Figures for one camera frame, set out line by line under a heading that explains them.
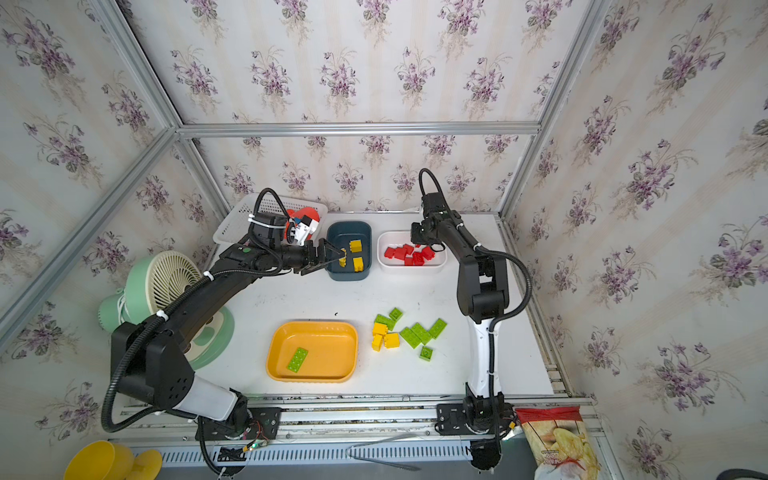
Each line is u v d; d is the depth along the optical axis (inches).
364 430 28.8
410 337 34.6
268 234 25.1
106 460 21.9
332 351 35.3
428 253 42.0
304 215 30.1
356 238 42.4
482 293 22.7
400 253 42.3
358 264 39.8
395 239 42.7
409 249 42.3
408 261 41.6
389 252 42.2
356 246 42.3
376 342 32.9
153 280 25.3
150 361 16.2
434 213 30.1
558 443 26.0
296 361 32.3
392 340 33.9
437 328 35.0
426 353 33.0
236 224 42.6
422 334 34.4
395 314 35.7
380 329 34.7
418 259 40.9
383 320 35.7
